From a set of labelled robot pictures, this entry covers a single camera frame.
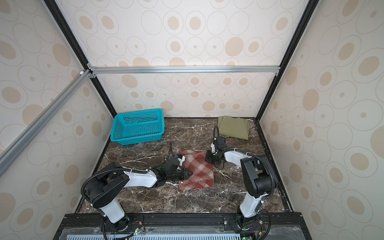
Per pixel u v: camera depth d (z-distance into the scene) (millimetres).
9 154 513
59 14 697
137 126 1138
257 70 928
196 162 927
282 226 731
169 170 705
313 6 677
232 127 1122
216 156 718
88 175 942
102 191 454
